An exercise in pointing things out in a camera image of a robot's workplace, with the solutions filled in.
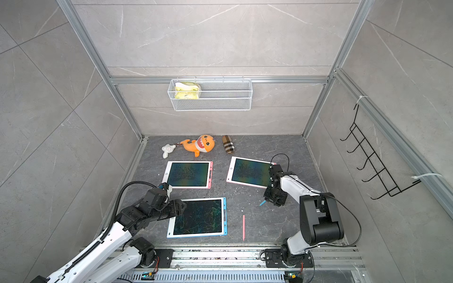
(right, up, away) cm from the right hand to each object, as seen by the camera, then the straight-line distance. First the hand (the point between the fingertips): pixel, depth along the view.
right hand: (271, 200), depth 90 cm
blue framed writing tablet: (-36, -7, -5) cm, 37 cm away
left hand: (-43, +2, -11) cm, 44 cm away
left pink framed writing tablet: (-46, +12, +11) cm, 48 cm away
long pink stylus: (-15, -10, -8) cm, 20 cm away
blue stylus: (-4, -1, 0) cm, 5 cm away
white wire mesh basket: (-30, +59, +11) cm, 67 cm away
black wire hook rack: (+34, +15, -27) cm, 46 cm away
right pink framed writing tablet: (-10, +13, +12) cm, 21 cm away
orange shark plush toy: (-37, +30, +17) cm, 51 cm away
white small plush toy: (-61, +27, +19) cm, 69 cm away
